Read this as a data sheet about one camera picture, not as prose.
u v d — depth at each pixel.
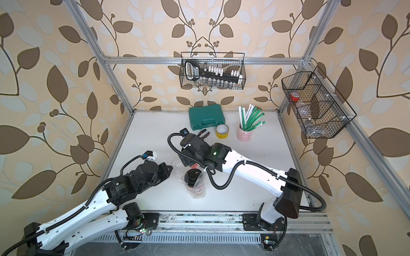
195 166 0.79
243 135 0.98
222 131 1.07
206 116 1.18
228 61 0.91
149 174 0.54
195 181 0.65
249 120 0.99
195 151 0.51
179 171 0.75
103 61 0.93
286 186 0.40
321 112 0.74
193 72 0.87
